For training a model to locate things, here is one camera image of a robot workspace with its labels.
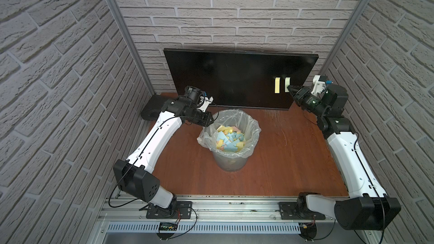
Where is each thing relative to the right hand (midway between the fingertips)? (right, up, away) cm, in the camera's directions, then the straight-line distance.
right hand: (290, 87), depth 70 cm
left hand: (-37, -12, +8) cm, 40 cm away
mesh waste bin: (-26, -34, +5) cm, 43 cm away
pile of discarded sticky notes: (-26, -24, +13) cm, 38 cm away
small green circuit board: (-53, -61, +1) cm, 81 cm away
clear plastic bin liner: (-21, -15, +9) cm, 27 cm away
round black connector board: (+8, -62, +1) cm, 63 cm away
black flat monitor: (-18, +9, +31) cm, 37 cm away
